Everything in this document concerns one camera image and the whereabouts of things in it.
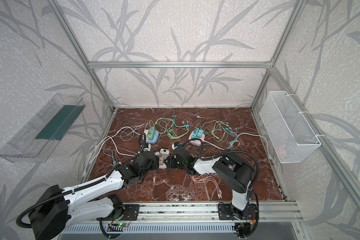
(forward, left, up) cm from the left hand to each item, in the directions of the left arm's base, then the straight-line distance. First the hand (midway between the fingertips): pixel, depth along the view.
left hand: (159, 154), depth 85 cm
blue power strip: (+14, +6, -6) cm, 16 cm away
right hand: (+1, -3, -4) cm, 6 cm away
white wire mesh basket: (-5, -59, +28) cm, 66 cm away
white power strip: (-5, -3, -6) cm, 8 cm away
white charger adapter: (+1, -3, 0) cm, 3 cm away
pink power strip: (+8, -21, 0) cm, 23 cm away
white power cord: (+16, +37, -8) cm, 41 cm away
